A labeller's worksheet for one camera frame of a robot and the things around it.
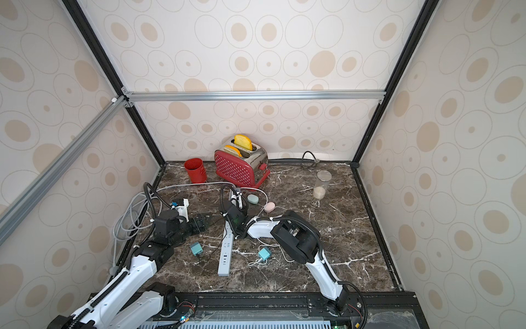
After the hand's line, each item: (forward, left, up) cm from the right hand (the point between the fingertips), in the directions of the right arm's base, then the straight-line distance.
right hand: (238, 199), depth 97 cm
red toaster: (+11, -5, +10) cm, 16 cm away
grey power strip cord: (-4, +51, -7) cm, 52 cm away
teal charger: (-23, +15, -4) cm, 27 cm away
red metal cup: (+14, +23, +6) cm, 27 cm away
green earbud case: (+3, -6, -4) cm, 8 cm away
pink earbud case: (-1, -15, -5) cm, 16 cm away
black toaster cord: (+34, -41, -5) cm, 54 cm away
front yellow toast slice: (+18, +3, +15) cm, 24 cm away
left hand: (-14, +8, +9) cm, 19 cm away
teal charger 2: (-24, -14, -4) cm, 28 cm away
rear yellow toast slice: (+26, -1, +14) cm, 30 cm away
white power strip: (-27, +1, -3) cm, 27 cm away
